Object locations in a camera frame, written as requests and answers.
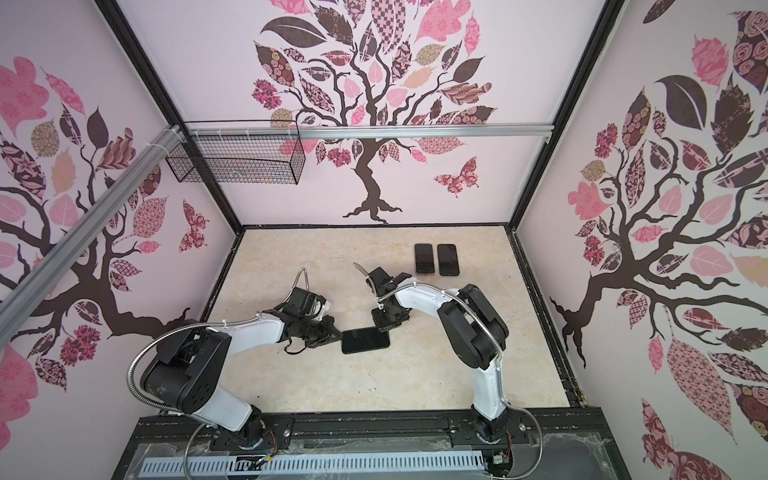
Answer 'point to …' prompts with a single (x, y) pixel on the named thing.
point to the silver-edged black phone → (365, 339)
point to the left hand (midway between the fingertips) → (343, 340)
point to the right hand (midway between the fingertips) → (384, 329)
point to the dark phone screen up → (447, 260)
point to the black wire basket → (239, 152)
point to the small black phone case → (363, 340)
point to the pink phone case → (415, 265)
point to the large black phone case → (447, 260)
